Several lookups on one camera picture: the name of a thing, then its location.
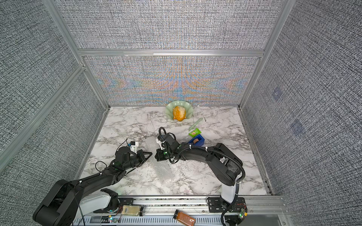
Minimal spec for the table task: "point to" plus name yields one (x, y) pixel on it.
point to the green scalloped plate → (187, 106)
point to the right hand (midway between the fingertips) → (153, 154)
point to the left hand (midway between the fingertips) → (155, 152)
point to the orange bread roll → (179, 113)
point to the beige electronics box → (130, 210)
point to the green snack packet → (195, 133)
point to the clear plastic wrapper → (193, 125)
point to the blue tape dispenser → (199, 140)
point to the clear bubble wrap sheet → (174, 166)
